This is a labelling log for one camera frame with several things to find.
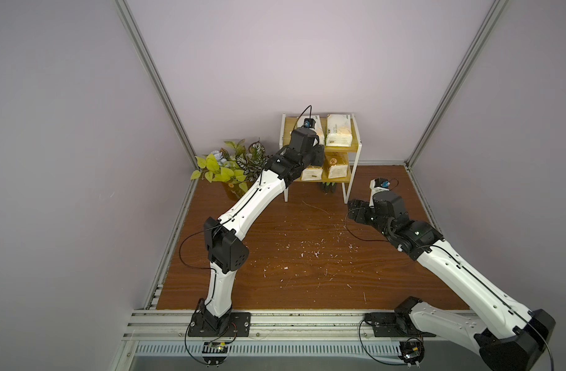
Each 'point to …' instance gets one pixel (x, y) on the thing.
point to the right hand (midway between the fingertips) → (358, 199)
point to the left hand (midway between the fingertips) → (323, 145)
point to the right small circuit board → (412, 351)
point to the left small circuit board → (214, 347)
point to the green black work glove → (329, 186)
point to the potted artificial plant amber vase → (237, 165)
